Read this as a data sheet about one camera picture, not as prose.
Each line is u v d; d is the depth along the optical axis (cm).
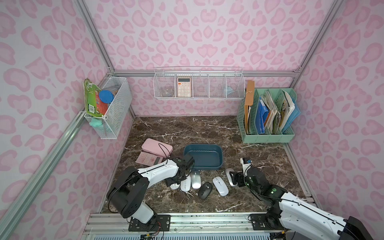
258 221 73
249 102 82
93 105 70
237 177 74
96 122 64
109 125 72
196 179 86
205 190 82
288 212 54
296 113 90
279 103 100
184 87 95
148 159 95
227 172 89
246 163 72
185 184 84
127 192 44
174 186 84
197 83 98
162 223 73
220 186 84
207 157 100
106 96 75
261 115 94
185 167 69
